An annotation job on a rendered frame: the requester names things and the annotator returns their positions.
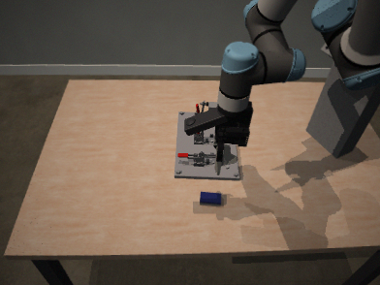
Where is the toggle clamp with red handle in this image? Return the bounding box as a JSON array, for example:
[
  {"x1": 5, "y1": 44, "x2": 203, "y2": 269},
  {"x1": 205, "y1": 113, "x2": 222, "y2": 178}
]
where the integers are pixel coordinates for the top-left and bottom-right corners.
[
  {"x1": 177, "y1": 151, "x2": 216, "y2": 167},
  {"x1": 194, "y1": 131, "x2": 204, "y2": 144}
]

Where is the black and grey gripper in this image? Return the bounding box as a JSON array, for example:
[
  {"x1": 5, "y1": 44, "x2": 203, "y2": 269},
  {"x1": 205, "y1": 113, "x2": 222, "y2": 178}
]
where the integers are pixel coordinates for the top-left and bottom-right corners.
[{"x1": 213, "y1": 102, "x2": 253, "y2": 175}]

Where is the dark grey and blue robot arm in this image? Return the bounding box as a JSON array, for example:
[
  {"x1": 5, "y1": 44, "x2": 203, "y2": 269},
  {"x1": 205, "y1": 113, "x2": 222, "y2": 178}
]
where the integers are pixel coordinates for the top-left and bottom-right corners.
[{"x1": 184, "y1": 0, "x2": 380, "y2": 136}]

